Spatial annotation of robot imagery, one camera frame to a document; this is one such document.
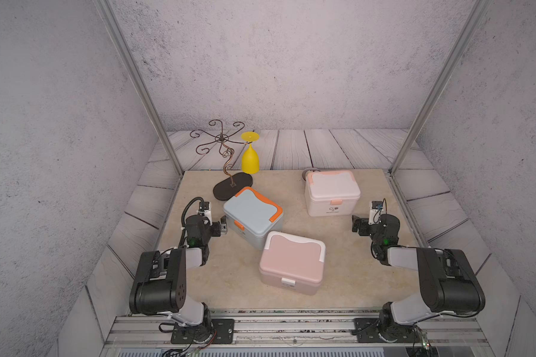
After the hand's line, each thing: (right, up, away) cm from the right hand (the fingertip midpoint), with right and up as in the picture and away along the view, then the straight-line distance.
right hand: (367, 214), depth 94 cm
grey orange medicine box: (-47, 0, -7) cm, 48 cm away
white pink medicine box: (-15, +9, 0) cm, 17 cm away
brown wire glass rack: (-64, +10, +19) cm, 67 cm away
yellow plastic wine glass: (-49, +24, +2) cm, 54 cm away
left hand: (-63, 0, +1) cm, 63 cm away
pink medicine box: (-32, -14, -19) cm, 40 cm away
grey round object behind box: (-19, +21, +22) cm, 36 cm away
